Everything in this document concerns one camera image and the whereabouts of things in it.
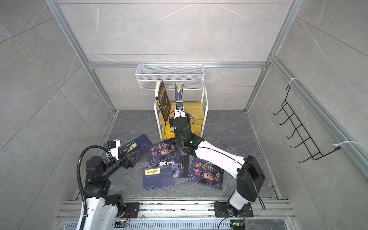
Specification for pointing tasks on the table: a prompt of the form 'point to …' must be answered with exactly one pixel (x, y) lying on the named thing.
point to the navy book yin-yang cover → (140, 144)
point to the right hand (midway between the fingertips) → (180, 108)
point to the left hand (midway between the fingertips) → (135, 147)
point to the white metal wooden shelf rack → (196, 110)
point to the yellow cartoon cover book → (170, 132)
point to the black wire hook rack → (312, 151)
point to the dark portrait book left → (162, 151)
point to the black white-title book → (180, 166)
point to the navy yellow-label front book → (159, 177)
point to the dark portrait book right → (205, 173)
